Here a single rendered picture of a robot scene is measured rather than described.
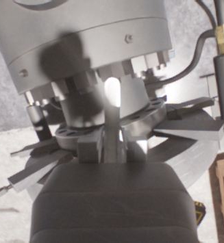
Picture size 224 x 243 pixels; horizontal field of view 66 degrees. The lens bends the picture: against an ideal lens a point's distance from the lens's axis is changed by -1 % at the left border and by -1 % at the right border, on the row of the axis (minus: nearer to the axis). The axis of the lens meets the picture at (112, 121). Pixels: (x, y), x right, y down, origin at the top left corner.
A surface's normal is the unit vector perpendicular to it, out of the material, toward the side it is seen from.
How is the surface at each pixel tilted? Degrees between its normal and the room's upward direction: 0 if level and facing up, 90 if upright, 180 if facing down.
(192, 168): 33
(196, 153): 48
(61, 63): 5
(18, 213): 0
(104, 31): 18
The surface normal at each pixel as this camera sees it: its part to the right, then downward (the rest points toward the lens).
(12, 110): -0.07, 0.28
